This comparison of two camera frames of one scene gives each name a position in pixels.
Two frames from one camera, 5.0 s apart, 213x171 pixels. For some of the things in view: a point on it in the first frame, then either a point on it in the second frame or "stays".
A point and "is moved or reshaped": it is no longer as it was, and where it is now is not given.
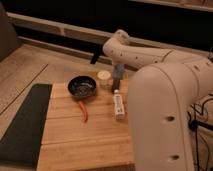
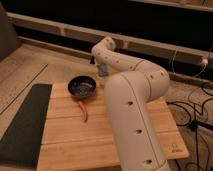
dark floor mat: (21, 140) stays
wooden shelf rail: (92, 34) stays
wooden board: (70, 143) stays
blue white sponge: (118, 71) is moved or reshaped
